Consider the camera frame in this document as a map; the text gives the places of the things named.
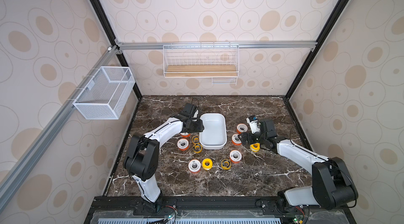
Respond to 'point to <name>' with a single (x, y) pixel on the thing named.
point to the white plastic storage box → (214, 134)
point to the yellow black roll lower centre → (225, 164)
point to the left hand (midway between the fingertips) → (204, 126)
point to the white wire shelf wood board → (220, 62)
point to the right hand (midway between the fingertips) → (244, 134)
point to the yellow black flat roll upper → (195, 139)
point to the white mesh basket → (104, 97)
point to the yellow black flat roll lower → (197, 148)
